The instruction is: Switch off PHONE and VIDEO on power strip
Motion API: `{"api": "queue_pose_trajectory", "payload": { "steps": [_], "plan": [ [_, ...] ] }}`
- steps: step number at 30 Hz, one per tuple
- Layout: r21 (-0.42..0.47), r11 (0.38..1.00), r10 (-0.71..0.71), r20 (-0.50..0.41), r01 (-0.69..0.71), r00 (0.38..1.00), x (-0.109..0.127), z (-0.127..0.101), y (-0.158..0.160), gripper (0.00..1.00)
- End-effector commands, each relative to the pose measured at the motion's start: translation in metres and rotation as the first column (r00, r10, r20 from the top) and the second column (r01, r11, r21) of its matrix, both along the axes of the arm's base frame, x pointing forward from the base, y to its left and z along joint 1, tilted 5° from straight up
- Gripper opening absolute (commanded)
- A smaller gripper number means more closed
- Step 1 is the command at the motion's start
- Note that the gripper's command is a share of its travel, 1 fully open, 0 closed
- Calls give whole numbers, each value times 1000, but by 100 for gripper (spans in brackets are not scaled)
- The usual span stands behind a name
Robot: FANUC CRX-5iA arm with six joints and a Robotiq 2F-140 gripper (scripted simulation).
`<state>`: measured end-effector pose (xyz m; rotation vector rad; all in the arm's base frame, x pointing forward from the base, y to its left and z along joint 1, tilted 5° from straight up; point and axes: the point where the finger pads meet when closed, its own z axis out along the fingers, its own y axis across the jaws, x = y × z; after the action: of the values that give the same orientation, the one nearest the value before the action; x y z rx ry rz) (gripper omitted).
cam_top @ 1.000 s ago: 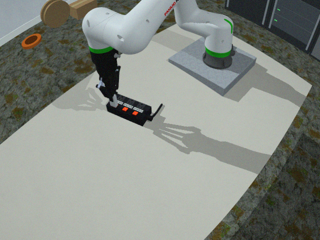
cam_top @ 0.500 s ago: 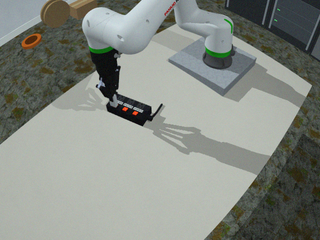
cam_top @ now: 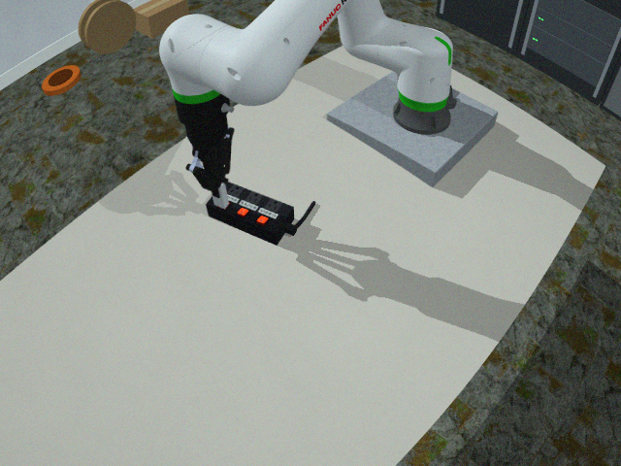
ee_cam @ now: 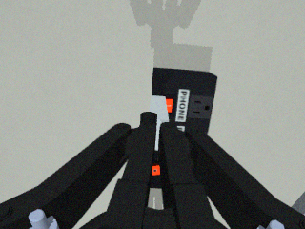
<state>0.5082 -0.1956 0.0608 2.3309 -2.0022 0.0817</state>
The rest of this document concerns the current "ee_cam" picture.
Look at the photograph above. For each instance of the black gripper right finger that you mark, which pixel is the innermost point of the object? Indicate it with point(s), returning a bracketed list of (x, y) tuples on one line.
[(240, 199)]

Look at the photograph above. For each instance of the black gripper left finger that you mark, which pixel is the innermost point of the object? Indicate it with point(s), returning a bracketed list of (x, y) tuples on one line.
[(61, 200)]

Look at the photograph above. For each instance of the black power strip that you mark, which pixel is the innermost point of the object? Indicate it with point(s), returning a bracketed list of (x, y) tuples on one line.
[(190, 98)]

